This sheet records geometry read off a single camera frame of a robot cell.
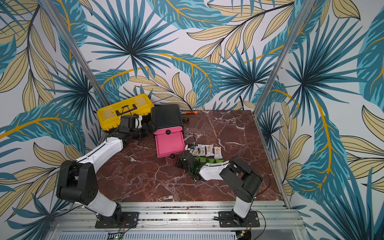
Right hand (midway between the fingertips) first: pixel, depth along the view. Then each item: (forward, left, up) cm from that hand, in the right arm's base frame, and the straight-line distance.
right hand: (176, 158), depth 91 cm
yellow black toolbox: (+23, +41, +14) cm, 49 cm away
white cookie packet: (+6, -16, -1) cm, 17 cm away
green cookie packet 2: (-1, -26, -3) cm, 27 cm away
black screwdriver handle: (+34, -7, -1) cm, 34 cm away
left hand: (+12, +12, +13) cm, 21 cm away
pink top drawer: (+12, +4, +12) cm, 18 cm away
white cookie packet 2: (+6, -21, -3) cm, 22 cm away
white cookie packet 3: (+5, -26, -3) cm, 27 cm away
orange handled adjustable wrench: (+42, -6, -3) cm, 43 cm away
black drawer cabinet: (+24, +7, +12) cm, 28 cm away
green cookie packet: (-1, -22, -3) cm, 22 cm away
